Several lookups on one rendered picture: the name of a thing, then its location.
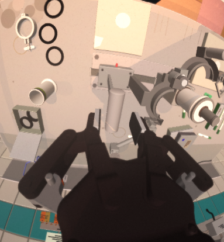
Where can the orange printed card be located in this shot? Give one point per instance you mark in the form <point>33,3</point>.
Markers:
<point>44,216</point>

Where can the small grey hand tool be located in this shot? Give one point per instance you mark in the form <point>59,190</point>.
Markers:
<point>119,145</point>

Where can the dark grey cap stem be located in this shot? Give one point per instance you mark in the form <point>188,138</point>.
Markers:
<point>211,116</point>

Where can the small green tag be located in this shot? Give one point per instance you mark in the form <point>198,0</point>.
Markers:
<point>208,95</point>

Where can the grey open tray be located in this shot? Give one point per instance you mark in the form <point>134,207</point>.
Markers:
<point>15,118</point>

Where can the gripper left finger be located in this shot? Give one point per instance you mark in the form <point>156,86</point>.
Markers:
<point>55,155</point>

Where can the grey upright spool stub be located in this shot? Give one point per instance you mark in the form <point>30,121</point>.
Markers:
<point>115,109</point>

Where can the grey tube with flange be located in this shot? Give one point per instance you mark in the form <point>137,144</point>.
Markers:
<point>185,100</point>

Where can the grey lidded box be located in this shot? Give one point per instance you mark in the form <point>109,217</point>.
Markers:
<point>182,136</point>

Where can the grey fixture bracket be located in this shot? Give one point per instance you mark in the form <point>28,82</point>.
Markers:
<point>117,75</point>

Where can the flat grey square plate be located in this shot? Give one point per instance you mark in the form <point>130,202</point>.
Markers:
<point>25,146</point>

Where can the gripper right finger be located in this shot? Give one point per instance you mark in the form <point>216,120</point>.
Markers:
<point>185,159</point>

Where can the grey clamp lever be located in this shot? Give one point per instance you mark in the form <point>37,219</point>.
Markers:
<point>214,53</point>

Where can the grey band clamp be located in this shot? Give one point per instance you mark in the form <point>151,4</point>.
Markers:
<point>153,97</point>

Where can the cream square mat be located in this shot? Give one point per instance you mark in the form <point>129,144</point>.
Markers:
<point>107,41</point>

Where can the white round disc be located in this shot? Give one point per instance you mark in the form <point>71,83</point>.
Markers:
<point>122,20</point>

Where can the white printed paper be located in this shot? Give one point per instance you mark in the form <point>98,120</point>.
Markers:
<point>54,237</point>

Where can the small silver band clamp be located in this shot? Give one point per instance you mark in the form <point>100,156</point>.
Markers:
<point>18,29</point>

